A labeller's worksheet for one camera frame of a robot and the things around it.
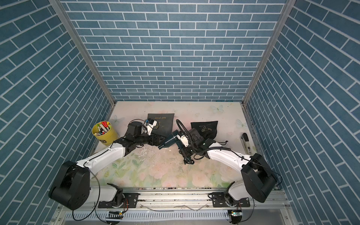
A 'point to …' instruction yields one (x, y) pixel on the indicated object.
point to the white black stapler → (246, 143)
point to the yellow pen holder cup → (104, 131)
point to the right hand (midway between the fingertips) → (183, 150)
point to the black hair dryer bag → (207, 130)
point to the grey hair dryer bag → (165, 122)
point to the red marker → (105, 123)
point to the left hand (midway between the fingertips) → (164, 137)
